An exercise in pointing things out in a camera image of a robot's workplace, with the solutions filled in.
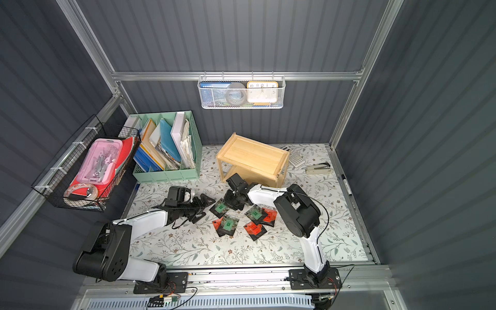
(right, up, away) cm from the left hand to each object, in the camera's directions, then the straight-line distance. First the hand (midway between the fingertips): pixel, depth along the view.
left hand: (209, 206), depth 89 cm
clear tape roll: (-35, +8, -23) cm, 43 cm away
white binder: (-17, +44, +10) cm, 48 cm away
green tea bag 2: (+9, -9, -1) cm, 12 cm away
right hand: (+8, +2, +4) cm, 9 cm away
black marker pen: (+73, +8, +18) cm, 76 cm away
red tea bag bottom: (+21, -11, -2) cm, 24 cm away
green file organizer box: (-32, +20, +10) cm, 39 cm away
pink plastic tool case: (-38, +20, -17) cm, 46 cm away
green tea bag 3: (+22, -4, +2) cm, 22 cm away
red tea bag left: (+4, -8, 0) cm, 9 cm away
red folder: (-34, +11, -20) cm, 41 cm away
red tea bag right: (+28, -5, +2) cm, 29 cm away
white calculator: (+46, +23, +23) cm, 56 cm away
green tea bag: (+4, -2, +5) cm, 7 cm away
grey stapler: (+58, +17, +20) cm, 64 cm away
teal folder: (-22, +31, +5) cm, 38 cm away
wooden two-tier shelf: (+23, +20, -4) cm, 30 cm away
